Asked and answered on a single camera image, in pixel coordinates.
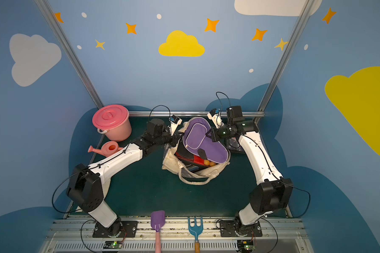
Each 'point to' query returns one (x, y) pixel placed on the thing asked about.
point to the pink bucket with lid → (114, 120)
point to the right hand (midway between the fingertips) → (210, 132)
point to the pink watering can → (108, 148)
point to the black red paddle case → (183, 154)
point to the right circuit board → (246, 245)
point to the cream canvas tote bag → (172, 164)
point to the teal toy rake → (196, 230)
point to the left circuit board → (112, 244)
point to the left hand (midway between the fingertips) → (186, 132)
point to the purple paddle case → (195, 139)
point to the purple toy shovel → (158, 221)
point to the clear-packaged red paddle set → (233, 145)
